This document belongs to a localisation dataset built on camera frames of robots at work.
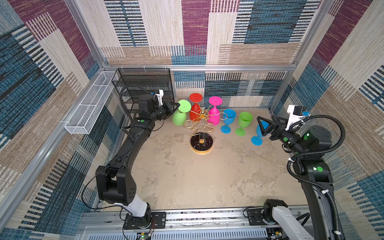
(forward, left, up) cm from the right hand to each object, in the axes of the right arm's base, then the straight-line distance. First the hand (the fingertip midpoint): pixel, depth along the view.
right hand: (264, 119), depth 62 cm
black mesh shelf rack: (+50, +54, -15) cm, 75 cm away
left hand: (+17, +35, -4) cm, 39 cm away
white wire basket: (+22, +95, -20) cm, 100 cm away
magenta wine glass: (+19, +17, -17) cm, 31 cm away
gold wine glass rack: (+13, +24, -37) cm, 46 cm away
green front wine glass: (+20, -2, -24) cm, 31 cm away
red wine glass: (+15, +28, -10) cm, 33 cm away
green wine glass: (+17, +37, -15) cm, 43 cm away
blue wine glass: (+27, +4, -25) cm, 37 cm away
